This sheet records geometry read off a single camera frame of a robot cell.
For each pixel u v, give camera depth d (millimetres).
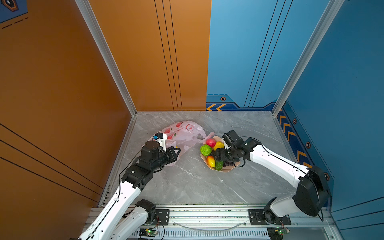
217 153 740
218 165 832
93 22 742
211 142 916
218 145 916
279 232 696
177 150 705
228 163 862
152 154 536
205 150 870
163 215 741
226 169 852
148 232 707
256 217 726
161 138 663
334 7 696
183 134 878
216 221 727
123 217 456
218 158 736
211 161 849
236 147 617
